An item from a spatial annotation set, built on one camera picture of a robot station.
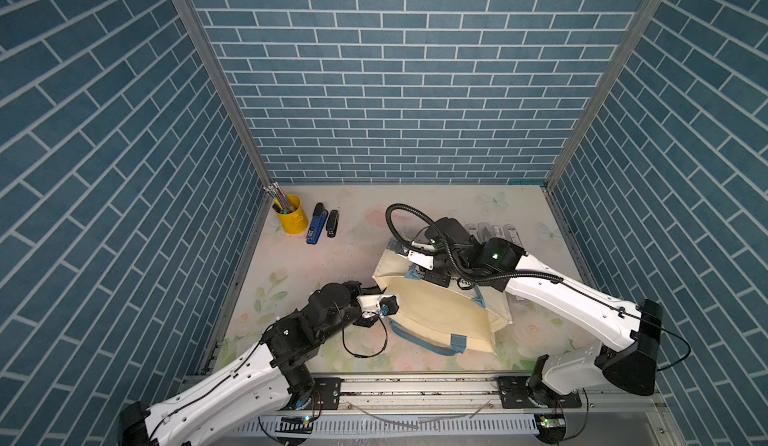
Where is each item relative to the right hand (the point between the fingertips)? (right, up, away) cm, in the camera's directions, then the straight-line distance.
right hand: (425, 256), depth 74 cm
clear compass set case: (+23, +4, +31) cm, 39 cm away
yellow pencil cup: (-42, +8, +25) cm, 50 cm away
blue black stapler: (-36, +9, +33) cm, 49 cm away
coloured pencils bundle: (-47, +14, +25) cm, 55 cm away
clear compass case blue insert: (+28, +4, +31) cm, 42 cm away
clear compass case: (+33, +3, +31) cm, 45 cm away
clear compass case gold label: (+20, +5, +31) cm, 37 cm away
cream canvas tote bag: (+8, -18, +4) cm, 20 cm away
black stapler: (-31, +7, +31) cm, 44 cm away
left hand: (-9, -7, -3) cm, 12 cm away
